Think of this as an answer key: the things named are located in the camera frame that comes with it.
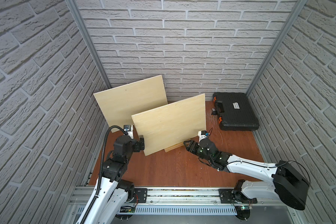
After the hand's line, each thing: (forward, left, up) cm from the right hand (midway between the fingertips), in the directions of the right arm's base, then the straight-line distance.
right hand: (187, 144), depth 82 cm
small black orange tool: (+33, -28, -10) cm, 44 cm away
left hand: (+3, +29, +10) cm, 31 cm away
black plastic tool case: (+27, -41, -5) cm, 49 cm away
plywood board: (+24, +41, +14) cm, 49 cm away
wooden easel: (+1, +11, -6) cm, 13 cm away
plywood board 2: (+9, +9, +8) cm, 15 cm away
